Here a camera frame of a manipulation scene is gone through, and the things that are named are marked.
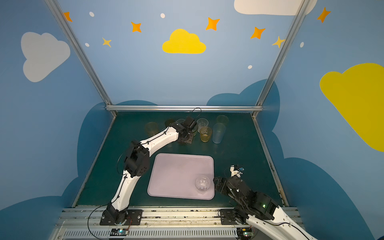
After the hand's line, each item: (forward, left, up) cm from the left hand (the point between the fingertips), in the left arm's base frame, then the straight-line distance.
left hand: (190, 138), depth 97 cm
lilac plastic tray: (-23, +8, -7) cm, 25 cm away
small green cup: (-5, -3, +16) cm, 17 cm away
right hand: (-29, -16, +5) cm, 34 cm away
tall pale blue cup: (+5, -19, 0) cm, 20 cm away
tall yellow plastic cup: (+6, +26, +3) cm, 26 cm away
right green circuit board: (-51, -28, -8) cm, 58 cm away
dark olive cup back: (+13, +16, +1) cm, 20 cm away
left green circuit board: (-51, +33, -7) cm, 61 cm away
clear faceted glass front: (-27, -8, -7) cm, 29 cm away
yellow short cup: (+8, -11, -3) cm, 14 cm away
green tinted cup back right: (+13, -22, +5) cm, 26 cm away
